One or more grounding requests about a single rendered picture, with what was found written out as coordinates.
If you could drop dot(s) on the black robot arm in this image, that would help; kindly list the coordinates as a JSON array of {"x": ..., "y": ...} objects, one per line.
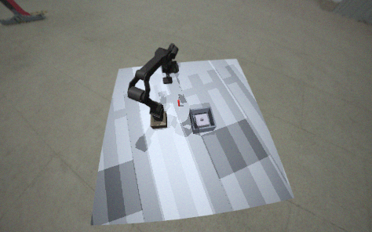
[{"x": 162, "y": 57}]

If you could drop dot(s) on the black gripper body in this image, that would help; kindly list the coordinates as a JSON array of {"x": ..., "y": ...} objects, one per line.
[{"x": 168, "y": 79}]

